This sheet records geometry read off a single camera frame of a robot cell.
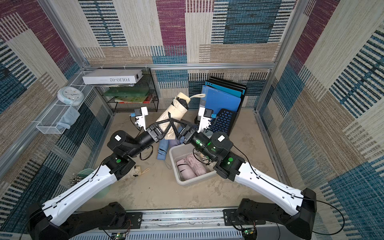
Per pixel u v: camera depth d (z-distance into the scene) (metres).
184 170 0.86
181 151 0.86
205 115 0.52
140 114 0.55
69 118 0.68
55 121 0.70
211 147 0.46
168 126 0.57
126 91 0.97
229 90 0.89
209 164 0.87
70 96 0.75
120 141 0.47
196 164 0.85
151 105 1.23
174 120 0.53
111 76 0.79
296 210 0.39
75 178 0.69
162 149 0.95
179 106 0.57
